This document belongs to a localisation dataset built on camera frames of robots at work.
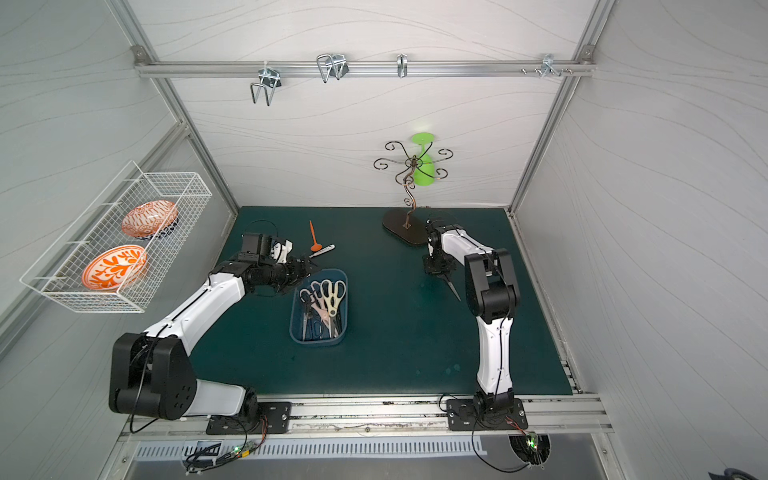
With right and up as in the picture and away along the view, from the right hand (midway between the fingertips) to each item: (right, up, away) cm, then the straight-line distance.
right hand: (439, 269), depth 102 cm
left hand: (-39, +1, -18) cm, 43 cm away
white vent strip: (-36, -35, -38) cm, 63 cm away
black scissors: (-44, -7, -9) cm, 45 cm away
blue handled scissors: (-40, -16, -14) cm, 45 cm away
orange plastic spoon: (-44, +8, +6) cm, 45 cm away
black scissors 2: (+4, -6, -4) cm, 8 cm away
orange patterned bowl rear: (-76, +15, -30) cm, 83 cm away
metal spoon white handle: (-39, +7, +5) cm, 40 cm away
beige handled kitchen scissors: (-35, -7, -10) cm, 37 cm away
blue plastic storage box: (-45, -10, -15) cm, 48 cm away
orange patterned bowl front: (-76, +5, -39) cm, 86 cm away
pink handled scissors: (-39, -10, -11) cm, 42 cm away
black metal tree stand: (-14, +16, +13) cm, 25 cm away
